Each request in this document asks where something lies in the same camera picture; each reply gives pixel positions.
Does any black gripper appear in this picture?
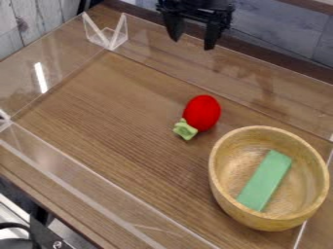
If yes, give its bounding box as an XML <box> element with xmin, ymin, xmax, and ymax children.
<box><xmin>157</xmin><ymin>0</ymin><xmax>234</xmax><ymax>51</ymax></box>

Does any light wooden bowl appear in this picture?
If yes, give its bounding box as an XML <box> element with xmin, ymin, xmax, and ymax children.
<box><xmin>209</xmin><ymin>125</ymin><xmax>329</xmax><ymax>231</ymax></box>

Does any green rectangular block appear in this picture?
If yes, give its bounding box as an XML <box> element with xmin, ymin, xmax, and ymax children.
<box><xmin>237</xmin><ymin>150</ymin><xmax>293</xmax><ymax>211</ymax></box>

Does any red toy strawberry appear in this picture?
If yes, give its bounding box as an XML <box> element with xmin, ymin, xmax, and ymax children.
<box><xmin>173</xmin><ymin>95</ymin><xmax>222</xmax><ymax>141</ymax></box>

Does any clear acrylic enclosure wall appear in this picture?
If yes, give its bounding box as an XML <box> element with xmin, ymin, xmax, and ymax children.
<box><xmin>0</xmin><ymin>11</ymin><xmax>333</xmax><ymax>249</ymax></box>

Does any black metal bracket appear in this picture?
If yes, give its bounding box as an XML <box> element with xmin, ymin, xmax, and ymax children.
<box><xmin>28</xmin><ymin>216</ymin><xmax>74</xmax><ymax>249</ymax></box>

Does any black cable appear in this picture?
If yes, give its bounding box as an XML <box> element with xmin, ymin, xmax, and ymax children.
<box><xmin>0</xmin><ymin>221</ymin><xmax>34</xmax><ymax>249</ymax></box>

